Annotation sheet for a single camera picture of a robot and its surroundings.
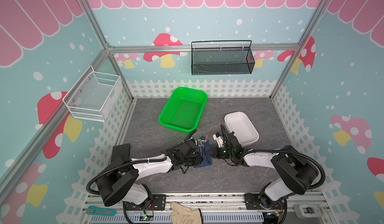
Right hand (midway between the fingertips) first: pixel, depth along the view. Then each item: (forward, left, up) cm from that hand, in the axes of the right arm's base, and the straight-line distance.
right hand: (204, 152), depth 86 cm
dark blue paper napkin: (-2, -1, -1) cm, 3 cm away
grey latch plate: (-28, -46, -2) cm, 54 cm away
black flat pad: (+2, +51, -4) cm, 51 cm away
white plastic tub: (+25, -25, -6) cm, 36 cm away
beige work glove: (-30, +12, -5) cm, 32 cm away
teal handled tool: (-28, +55, -4) cm, 62 cm away
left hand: (-5, +1, -2) cm, 6 cm away
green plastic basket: (+36, +14, -5) cm, 39 cm away
